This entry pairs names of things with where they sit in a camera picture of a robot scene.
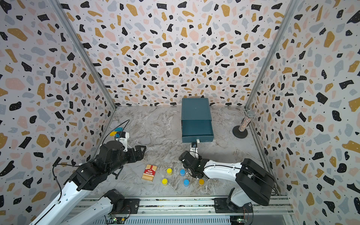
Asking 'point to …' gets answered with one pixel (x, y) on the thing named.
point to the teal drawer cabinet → (196, 121)
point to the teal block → (119, 129)
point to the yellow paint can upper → (169, 171)
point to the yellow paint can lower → (165, 182)
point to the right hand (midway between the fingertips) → (188, 159)
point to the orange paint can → (201, 182)
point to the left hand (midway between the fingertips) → (141, 148)
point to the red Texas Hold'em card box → (149, 173)
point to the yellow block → (113, 133)
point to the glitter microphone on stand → (240, 131)
